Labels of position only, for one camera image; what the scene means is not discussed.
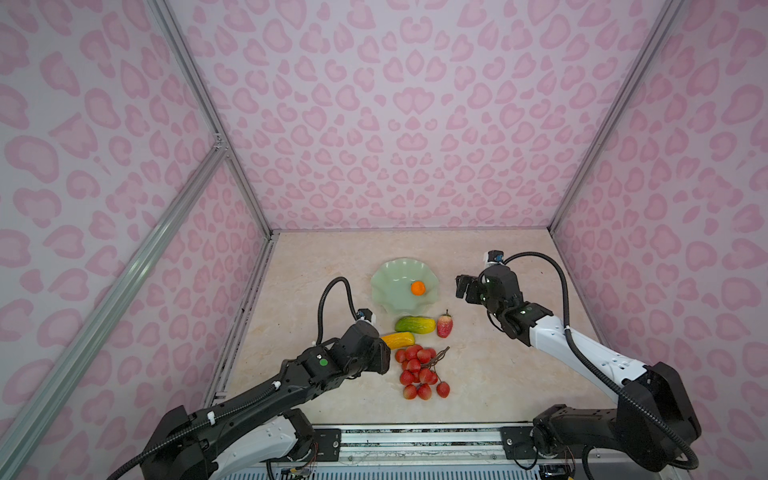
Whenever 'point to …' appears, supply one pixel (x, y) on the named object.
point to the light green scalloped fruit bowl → (392, 281)
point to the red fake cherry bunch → (419, 372)
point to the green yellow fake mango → (416, 324)
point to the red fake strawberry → (444, 325)
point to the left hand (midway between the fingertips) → (387, 345)
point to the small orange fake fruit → (418, 288)
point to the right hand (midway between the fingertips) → (471, 277)
